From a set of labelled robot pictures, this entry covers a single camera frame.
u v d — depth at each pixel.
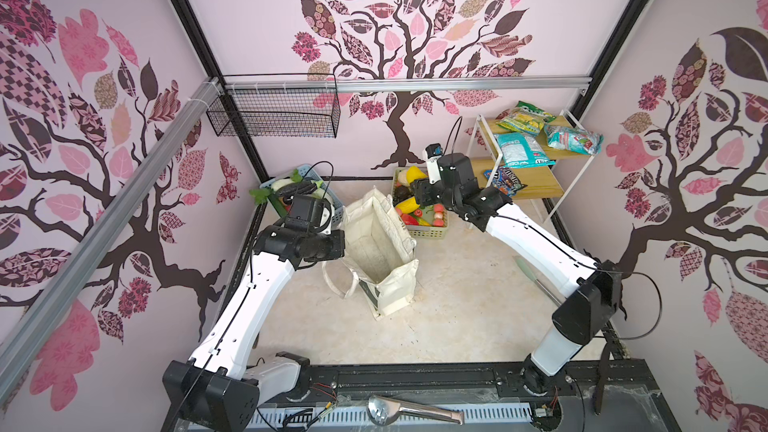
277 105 0.95
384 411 0.65
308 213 0.56
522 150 0.78
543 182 0.95
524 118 0.87
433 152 0.67
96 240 0.51
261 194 1.01
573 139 0.77
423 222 1.03
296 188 1.07
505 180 0.97
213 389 0.36
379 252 0.97
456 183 0.58
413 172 0.79
